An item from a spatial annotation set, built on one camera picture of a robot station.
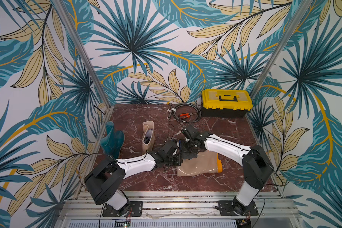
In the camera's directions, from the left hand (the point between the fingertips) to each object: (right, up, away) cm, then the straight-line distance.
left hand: (182, 162), depth 84 cm
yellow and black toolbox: (+33, +37, +19) cm, 53 cm away
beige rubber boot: (+15, 0, +2) cm, 15 cm away
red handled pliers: (+6, +30, +30) cm, 43 cm away
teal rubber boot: (-36, +14, -13) cm, 40 cm away
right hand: (0, +8, +4) cm, 9 cm away
